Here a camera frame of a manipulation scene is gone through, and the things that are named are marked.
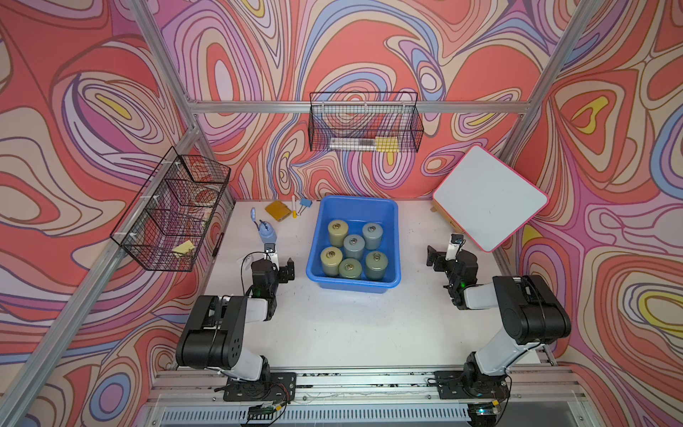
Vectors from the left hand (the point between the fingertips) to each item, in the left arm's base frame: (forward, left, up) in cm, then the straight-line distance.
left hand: (278, 259), depth 94 cm
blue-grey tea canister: (+10, -34, +2) cm, 36 cm away
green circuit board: (-44, -1, -9) cm, 45 cm away
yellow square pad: (+28, +5, -4) cm, 29 cm away
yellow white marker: (+28, -1, -4) cm, 28 cm away
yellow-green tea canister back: (+11, -21, +3) cm, 24 cm away
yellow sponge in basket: (-9, +21, +21) cm, 31 cm away
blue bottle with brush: (+11, +6, +2) cm, 13 cm away
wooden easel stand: (+27, -63, -1) cm, 69 cm away
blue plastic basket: (+23, -29, +1) cm, 37 cm away
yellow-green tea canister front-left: (-1, -19, +3) cm, 19 cm away
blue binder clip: (+34, -6, -5) cm, 34 cm away
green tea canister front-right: (-3, -35, +2) cm, 35 cm away
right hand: (+3, -60, 0) cm, 60 cm away
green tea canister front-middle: (-5, -26, +3) cm, 26 cm away
